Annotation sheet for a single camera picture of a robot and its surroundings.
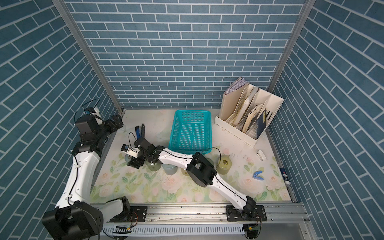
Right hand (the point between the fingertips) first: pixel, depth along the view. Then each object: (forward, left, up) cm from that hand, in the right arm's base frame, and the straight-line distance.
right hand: (131, 157), depth 86 cm
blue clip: (-2, -74, -8) cm, 74 cm away
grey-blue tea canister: (-5, -24, -2) cm, 24 cm away
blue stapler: (+22, +4, -5) cm, 23 cm away
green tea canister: (-4, -14, -2) cm, 15 cm away
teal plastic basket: (+27, -32, -8) cm, 42 cm away
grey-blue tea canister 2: (-2, 0, +3) cm, 4 cm away
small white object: (+11, -78, -6) cm, 79 cm away
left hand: (+10, +3, +22) cm, 24 cm away
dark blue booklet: (+32, -80, +1) cm, 86 cm away
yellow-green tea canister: (-1, -54, 0) cm, 54 cm away
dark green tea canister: (-9, -46, +20) cm, 51 cm away
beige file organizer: (+26, -70, +13) cm, 76 cm away
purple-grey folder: (+37, -59, +22) cm, 73 cm away
